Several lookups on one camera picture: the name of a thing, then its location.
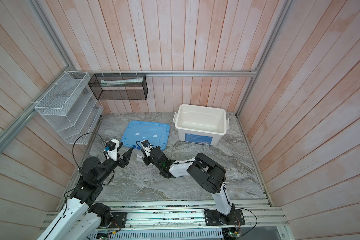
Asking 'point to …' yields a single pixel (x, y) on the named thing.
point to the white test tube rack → (139, 158)
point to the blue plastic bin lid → (156, 133)
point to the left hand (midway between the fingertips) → (127, 148)
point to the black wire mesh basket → (119, 86)
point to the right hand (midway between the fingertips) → (143, 149)
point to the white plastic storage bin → (200, 125)
